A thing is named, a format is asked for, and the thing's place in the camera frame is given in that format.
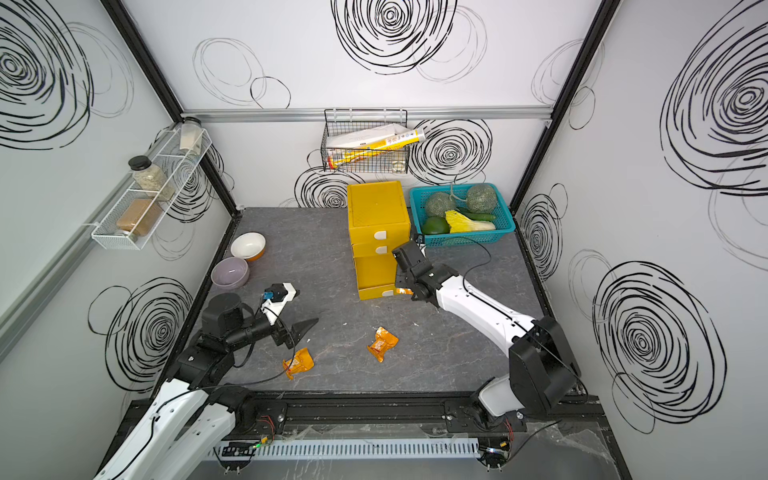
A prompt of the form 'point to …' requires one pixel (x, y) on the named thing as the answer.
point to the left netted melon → (439, 203)
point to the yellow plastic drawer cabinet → (378, 224)
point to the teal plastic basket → (421, 195)
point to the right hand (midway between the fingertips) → (407, 272)
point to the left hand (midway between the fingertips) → (304, 304)
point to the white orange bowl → (250, 246)
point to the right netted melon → (481, 198)
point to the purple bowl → (230, 273)
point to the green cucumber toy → (476, 216)
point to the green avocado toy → (435, 225)
